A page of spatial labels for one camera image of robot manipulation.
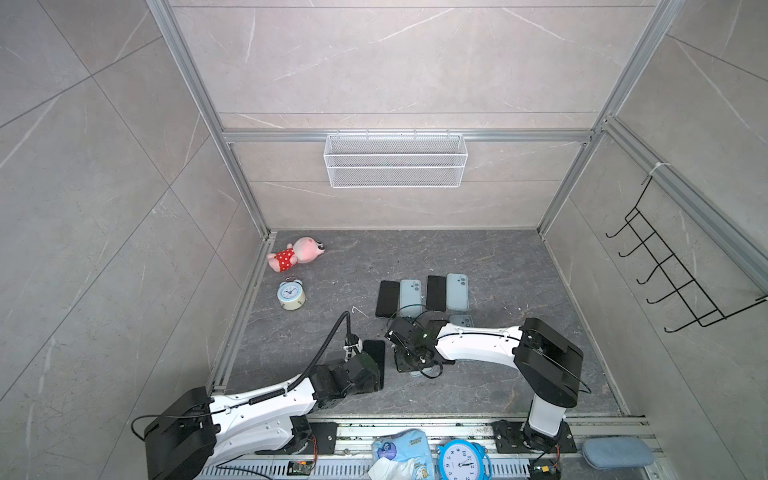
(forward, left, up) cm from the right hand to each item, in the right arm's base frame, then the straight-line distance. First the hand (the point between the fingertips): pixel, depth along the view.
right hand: (401, 363), depth 87 cm
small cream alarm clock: (+22, +36, +5) cm, 42 cm away
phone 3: (+23, -13, 0) cm, 26 cm away
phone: (+3, +8, +4) cm, 9 cm away
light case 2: (+24, -20, +1) cm, 31 cm away
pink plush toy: (+39, +34, +8) cm, 52 cm away
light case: (+24, -4, +1) cm, 25 cm away
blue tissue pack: (-21, -1, +5) cm, 22 cm away
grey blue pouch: (-24, -50, +3) cm, 56 cm away
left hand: (-3, +8, +3) cm, 9 cm away
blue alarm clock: (-24, -13, +3) cm, 27 cm away
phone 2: (+20, +4, +2) cm, 20 cm away
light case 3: (+13, -20, 0) cm, 24 cm away
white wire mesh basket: (+59, +11, +31) cm, 67 cm away
